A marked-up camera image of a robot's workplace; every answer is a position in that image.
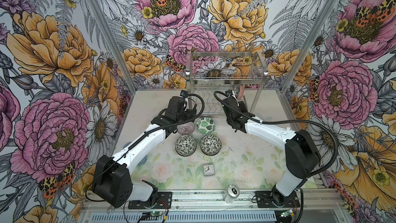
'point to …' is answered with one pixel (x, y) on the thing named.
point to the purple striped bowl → (185, 128)
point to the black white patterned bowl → (210, 145)
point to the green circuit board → (151, 216)
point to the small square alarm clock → (209, 169)
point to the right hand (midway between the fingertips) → (240, 106)
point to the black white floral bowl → (236, 91)
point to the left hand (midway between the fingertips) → (185, 112)
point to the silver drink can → (232, 192)
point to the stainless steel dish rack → (208, 73)
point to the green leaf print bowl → (205, 126)
